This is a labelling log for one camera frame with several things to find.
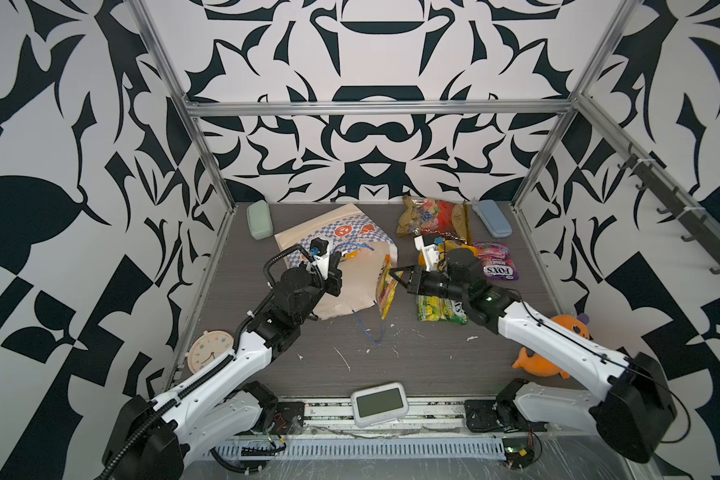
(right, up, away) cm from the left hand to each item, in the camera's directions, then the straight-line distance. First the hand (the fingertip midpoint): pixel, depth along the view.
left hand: (339, 248), depth 74 cm
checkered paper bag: (+6, 0, +2) cm, 6 cm away
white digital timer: (+10, -37, -1) cm, 39 cm away
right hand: (+13, -6, -1) cm, 14 cm away
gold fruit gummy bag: (+29, +10, +37) cm, 48 cm away
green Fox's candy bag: (+26, -18, +16) cm, 36 cm away
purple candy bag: (+50, -5, +26) cm, 57 cm away
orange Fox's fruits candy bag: (+11, -10, +2) cm, 15 cm away
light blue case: (+54, +10, +38) cm, 67 cm away
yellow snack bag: (+33, 0, +27) cm, 43 cm away
